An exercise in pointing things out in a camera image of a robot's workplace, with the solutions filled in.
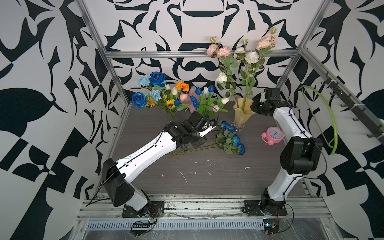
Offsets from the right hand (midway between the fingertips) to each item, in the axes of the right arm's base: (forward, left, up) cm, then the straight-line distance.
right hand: (253, 103), depth 92 cm
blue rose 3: (-6, +15, -15) cm, 22 cm away
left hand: (-22, +34, +3) cm, 40 cm away
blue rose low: (-23, +9, -15) cm, 29 cm away
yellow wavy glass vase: (+1, +6, -5) cm, 8 cm away
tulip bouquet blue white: (+1, +28, 0) cm, 28 cm away
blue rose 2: (-19, +12, -12) cm, 25 cm away
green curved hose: (-32, -25, +5) cm, 42 cm away
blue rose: (-5, +16, -16) cm, 23 cm away
